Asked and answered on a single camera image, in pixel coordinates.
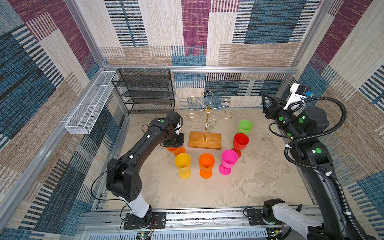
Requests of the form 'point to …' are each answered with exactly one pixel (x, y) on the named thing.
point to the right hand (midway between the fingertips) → (265, 98)
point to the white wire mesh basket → (79, 121)
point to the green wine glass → (245, 126)
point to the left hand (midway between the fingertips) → (181, 142)
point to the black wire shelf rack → (145, 91)
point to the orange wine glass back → (176, 151)
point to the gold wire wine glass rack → (207, 140)
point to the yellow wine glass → (183, 162)
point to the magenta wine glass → (229, 158)
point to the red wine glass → (240, 141)
